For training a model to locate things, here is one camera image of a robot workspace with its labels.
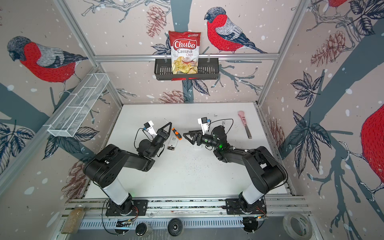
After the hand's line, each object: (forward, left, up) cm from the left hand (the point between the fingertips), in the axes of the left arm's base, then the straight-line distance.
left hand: (171, 124), depth 79 cm
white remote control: (+2, +2, -22) cm, 22 cm away
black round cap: (-45, +10, -13) cm, 47 cm away
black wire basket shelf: (+36, -22, +11) cm, 44 cm away
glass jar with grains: (-40, +44, -19) cm, 62 cm away
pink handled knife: (+24, -49, -21) cm, 58 cm away
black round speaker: (-44, -4, -12) cm, 46 cm away
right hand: (-5, -7, -5) cm, 10 cm away
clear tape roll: (-44, -62, -25) cm, 80 cm away
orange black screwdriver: (-2, -2, -5) cm, 6 cm away
